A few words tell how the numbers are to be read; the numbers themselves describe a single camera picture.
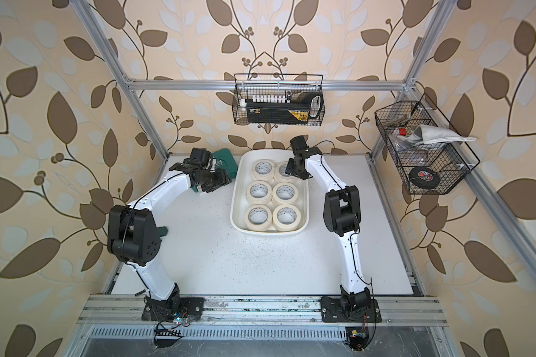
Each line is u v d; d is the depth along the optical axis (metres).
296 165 0.89
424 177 0.72
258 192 1.05
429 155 0.73
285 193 1.04
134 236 0.48
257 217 0.96
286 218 0.96
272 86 0.91
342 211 0.60
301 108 0.83
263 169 1.12
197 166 0.68
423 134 0.63
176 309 0.67
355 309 0.64
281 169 1.07
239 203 0.99
